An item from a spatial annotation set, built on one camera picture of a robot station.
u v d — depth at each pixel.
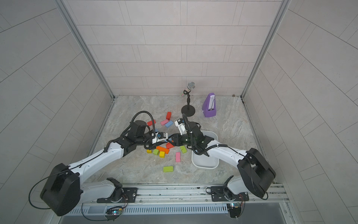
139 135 0.64
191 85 0.85
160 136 0.65
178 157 0.85
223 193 0.64
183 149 0.87
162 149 0.86
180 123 0.72
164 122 0.99
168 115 1.03
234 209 0.69
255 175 0.42
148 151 0.85
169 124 0.99
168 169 0.79
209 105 0.99
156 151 0.84
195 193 0.72
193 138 0.62
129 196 0.71
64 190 0.39
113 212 0.66
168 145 0.89
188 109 1.07
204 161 0.79
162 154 0.84
